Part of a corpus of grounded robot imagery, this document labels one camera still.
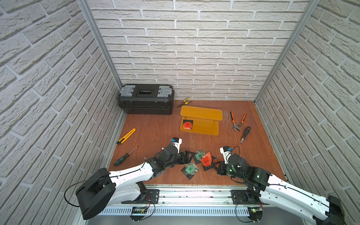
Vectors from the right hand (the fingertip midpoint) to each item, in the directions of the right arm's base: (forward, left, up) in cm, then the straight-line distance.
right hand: (213, 165), depth 77 cm
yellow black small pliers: (+57, +13, -6) cm, 59 cm away
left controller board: (-17, +42, -10) cm, 47 cm away
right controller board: (-23, -19, -9) cm, 31 cm away
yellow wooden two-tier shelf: (+36, -2, -6) cm, 37 cm away
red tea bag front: (+3, +3, -1) cm, 5 cm away
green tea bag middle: (+11, +6, -8) cm, 14 cm away
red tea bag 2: (+4, +3, -1) cm, 5 cm away
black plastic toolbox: (+47, +41, +10) cm, 62 cm away
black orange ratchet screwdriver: (+24, -30, -6) cm, 39 cm away
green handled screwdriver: (+11, +55, -6) cm, 56 cm away
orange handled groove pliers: (+30, -25, -8) cm, 40 cm away
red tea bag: (+34, +12, -7) cm, 36 cm away
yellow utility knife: (+26, +57, -6) cm, 62 cm away
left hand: (+7, +11, +2) cm, 14 cm away
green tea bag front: (+1, +13, -8) cm, 15 cm away
